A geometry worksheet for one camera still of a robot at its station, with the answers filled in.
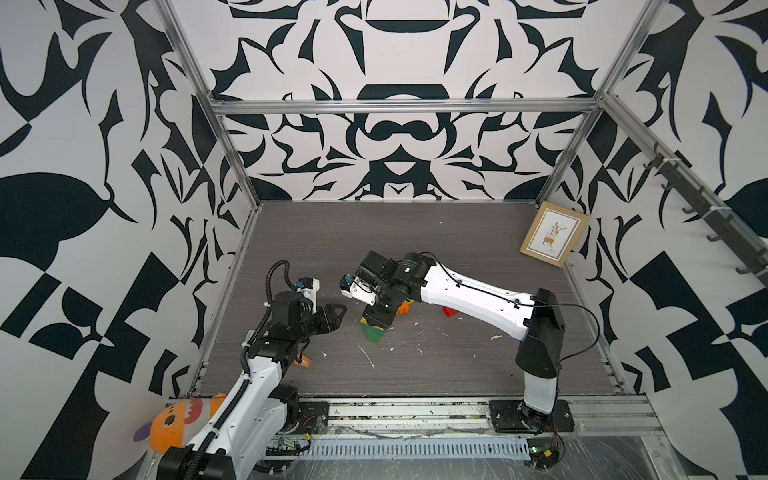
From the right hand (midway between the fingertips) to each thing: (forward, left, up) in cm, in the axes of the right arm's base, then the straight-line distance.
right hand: (370, 309), depth 77 cm
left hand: (+4, +10, -5) cm, 12 cm away
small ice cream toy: (-9, +18, -13) cm, 24 cm away
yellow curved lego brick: (-5, +1, +7) cm, 9 cm away
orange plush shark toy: (-24, +41, -4) cm, 48 cm away
